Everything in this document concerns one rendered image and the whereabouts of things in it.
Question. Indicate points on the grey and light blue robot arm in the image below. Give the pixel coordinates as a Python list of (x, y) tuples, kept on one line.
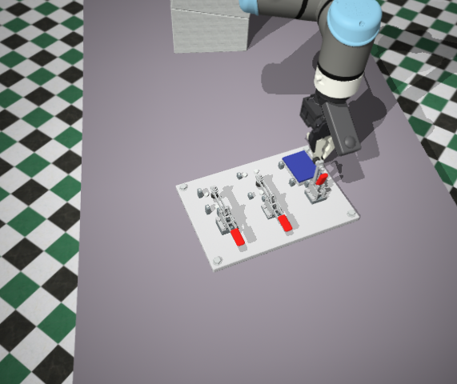
[(348, 28)]

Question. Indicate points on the toggle clamp with red handle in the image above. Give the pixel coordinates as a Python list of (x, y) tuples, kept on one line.
[(229, 225), (272, 211)]

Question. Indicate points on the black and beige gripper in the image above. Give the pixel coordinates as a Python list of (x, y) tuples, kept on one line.
[(312, 114)]

